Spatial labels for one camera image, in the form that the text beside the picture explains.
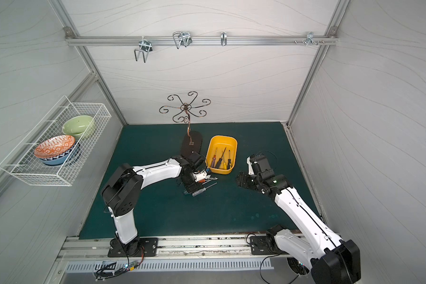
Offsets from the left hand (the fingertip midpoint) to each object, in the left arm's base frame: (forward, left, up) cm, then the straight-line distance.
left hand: (194, 187), depth 90 cm
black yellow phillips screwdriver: (+13, -18, +1) cm, 22 cm away
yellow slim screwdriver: (+14, -16, 0) cm, 21 cm away
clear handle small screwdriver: (-1, -4, -1) cm, 5 cm away
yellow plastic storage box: (+22, -14, -2) cm, 27 cm away
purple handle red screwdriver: (+17, -10, 0) cm, 20 cm away
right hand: (-1, -23, +12) cm, 26 cm away
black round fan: (-32, -46, -4) cm, 56 cm away
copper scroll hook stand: (+29, +4, +2) cm, 29 cm away
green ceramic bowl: (+11, +47, +33) cm, 58 cm away
